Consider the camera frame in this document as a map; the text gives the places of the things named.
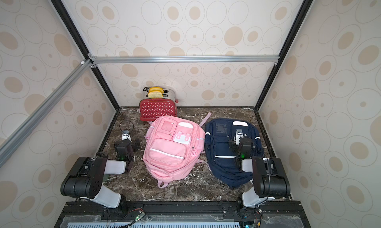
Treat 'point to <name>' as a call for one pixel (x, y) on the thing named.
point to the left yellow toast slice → (156, 88)
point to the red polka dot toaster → (151, 108)
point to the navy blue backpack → (222, 161)
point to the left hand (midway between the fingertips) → (130, 136)
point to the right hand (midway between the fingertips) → (239, 138)
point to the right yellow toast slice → (156, 94)
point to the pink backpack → (173, 145)
